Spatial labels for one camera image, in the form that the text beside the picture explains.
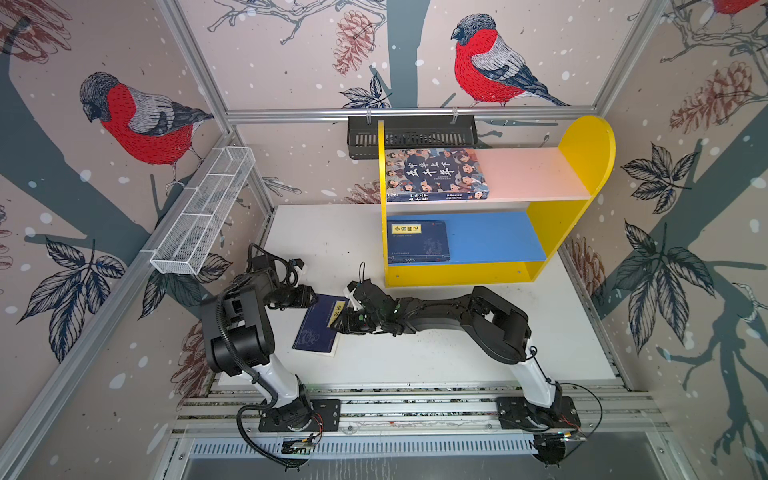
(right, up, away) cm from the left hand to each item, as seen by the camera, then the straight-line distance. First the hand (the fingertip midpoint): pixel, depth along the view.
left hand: (305, 300), depth 93 cm
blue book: (+34, +19, -5) cm, 39 cm away
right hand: (+10, -7, -9) cm, 15 cm away
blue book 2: (+4, -8, -5) cm, 11 cm away
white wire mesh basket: (-23, +21, -20) cm, 37 cm away
